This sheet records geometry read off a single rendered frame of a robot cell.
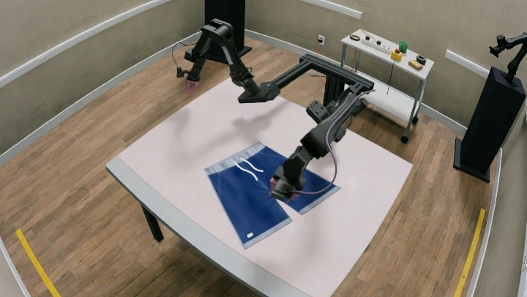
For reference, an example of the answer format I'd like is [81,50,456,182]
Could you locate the blue shorts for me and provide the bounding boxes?
[204,142,341,249]

